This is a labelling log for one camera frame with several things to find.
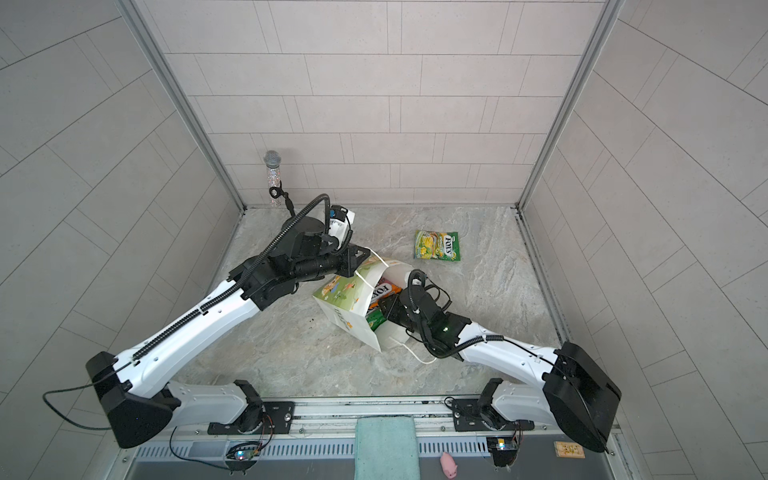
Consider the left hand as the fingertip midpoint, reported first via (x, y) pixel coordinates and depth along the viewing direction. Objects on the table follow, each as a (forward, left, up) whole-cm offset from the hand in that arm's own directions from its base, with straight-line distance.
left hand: (375, 251), depth 68 cm
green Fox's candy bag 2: (-12, 0, -9) cm, 15 cm away
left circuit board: (-36, +28, -27) cm, 53 cm away
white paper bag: (-6, +7, -12) cm, 16 cm away
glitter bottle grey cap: (+31, +32, +2) cm, 45 cm away
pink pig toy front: (-38, -17, -27) cm, 49 cm away
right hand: (-5, 0, -18) cm, 19 cm away
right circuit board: (-35, -30, -29) cm, 55 cm away
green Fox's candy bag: (+21, -20, -26) cm, 39 cm away
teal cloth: (-35, -3, -28) cm, 45 cm away
